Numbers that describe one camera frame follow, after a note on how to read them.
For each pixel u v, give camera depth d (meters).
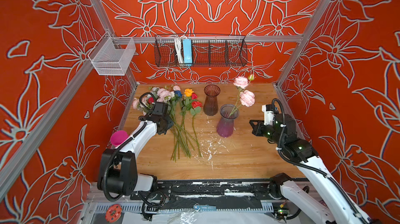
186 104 1.04
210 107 0.96
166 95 0.98
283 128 0.52
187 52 0.90
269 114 0.64
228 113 0.82
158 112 0.68
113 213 0.67
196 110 1.01
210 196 0.73
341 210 0.39
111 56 0.93
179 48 0.89
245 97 0.71
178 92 1.08
